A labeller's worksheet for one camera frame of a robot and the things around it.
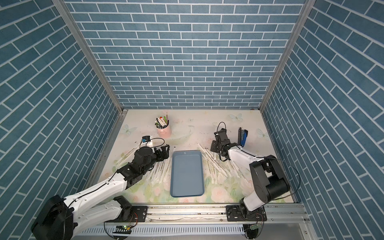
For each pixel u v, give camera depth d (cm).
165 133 98
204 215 75
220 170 89
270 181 45
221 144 72
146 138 72
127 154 94
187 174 87
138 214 73
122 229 72
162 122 99
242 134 103
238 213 73
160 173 87
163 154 75
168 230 77
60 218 39
